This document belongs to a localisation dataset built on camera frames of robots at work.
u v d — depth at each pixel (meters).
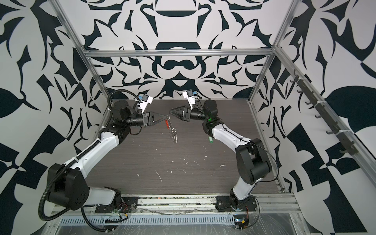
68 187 0.41
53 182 0.38
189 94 0.67
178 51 0.94
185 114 0.67
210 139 0.99
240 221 0.71
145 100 0.66
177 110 0.70
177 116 0.69
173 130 0.71
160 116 0.69
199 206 0.75
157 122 0.69
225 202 0.75
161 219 0.71
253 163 0.46
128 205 0.74
